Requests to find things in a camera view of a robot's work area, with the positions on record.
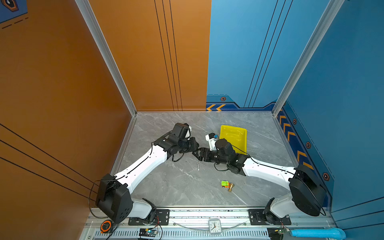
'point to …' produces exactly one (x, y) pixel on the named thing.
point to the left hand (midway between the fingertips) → (199, 143)
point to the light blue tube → (336, 233)
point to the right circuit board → (277, 233)
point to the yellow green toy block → (225, 184)
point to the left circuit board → (147, 232)
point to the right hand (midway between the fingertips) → (196, 153)
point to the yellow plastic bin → (237, 137)
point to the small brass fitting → (231, 185)
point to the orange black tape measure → (105, 226)
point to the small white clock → (215, 226)
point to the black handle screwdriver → (198, 165)
